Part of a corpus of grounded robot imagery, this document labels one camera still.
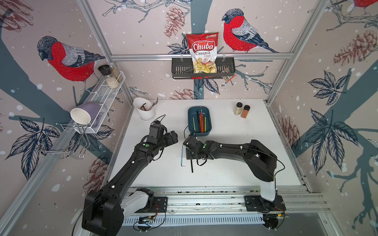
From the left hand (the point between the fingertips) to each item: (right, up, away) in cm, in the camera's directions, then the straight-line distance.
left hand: (173, 133), depth 83 cm
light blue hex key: (+4, -15, +7) cm, 17 cm away
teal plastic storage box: (+11, +12, +27) cm, 32 cm away
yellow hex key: (+20, +4, +24) cm, 31 cm away
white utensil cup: (-24, +11, +22) cm, 34 cm away
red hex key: (+18, +6, +24) cm, 30 cm away
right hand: (+8, -13, +6) cm, 17 cm away
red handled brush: (+38, +37, +32) cm, 62 cm away
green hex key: (+12, +4, +24) cm, 27 cm away
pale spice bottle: (+45, +15, +24) cm, 53 cm away
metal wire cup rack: (-41, +1, -24) cm, 47 cm away
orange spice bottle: (+50, +13, +23) cm, 56 cm away
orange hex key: (+17, +4, +23) cm, 28 cm away
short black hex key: (+10, -20, +3) cm, 23 cm away
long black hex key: (+15, +6, +26) cm, 31 cm away
